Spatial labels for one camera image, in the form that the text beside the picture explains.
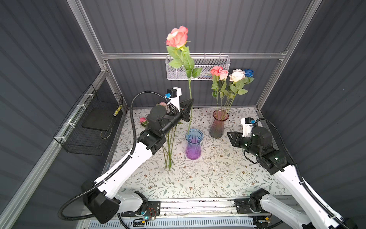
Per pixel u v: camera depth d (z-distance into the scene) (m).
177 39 0.44
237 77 0.74
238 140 0.62
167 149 0.96
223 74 0.77
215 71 0.80
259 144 0.53
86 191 0.37
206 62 0.92
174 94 0.52
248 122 0.62
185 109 0.54
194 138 0.84
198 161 0.91
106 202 0.37
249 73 0.79
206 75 0.92
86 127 0.72
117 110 0.80
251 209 0.72
